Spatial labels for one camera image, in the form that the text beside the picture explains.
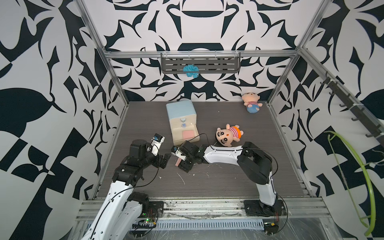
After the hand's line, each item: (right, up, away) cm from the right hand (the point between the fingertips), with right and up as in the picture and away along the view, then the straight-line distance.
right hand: (183, 158), depth 91 cm
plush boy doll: (+50, +37, +24) cm, 67 cm away
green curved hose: (+68, -14, -39) cm, 79 cm away
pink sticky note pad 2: (-3, -2, -2) cm, 4 cm away
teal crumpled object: (+5, +53, +1) cm, 53 cm away
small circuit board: (-16, -26, -18) cm, 36 cm away
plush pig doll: (+26, +13, +1) cm, 29 cm away
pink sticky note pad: (+3, +13, +10) cm, 17 cm away
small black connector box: (+42, -28, -20) cm, 54 cm away
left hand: (-11, +9, -13) cm, 19 cm away
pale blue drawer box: (0, +21, +4) cm, 21 cm away
